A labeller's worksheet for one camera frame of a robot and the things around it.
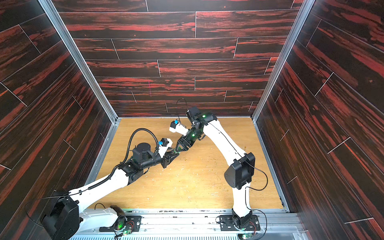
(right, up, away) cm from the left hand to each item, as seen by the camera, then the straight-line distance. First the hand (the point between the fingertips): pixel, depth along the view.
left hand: (177, 151), depth 77 cm
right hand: (+3, +3, +3) cm, 6 cm away
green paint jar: (-1, 0, -3) cm, 3 cm away
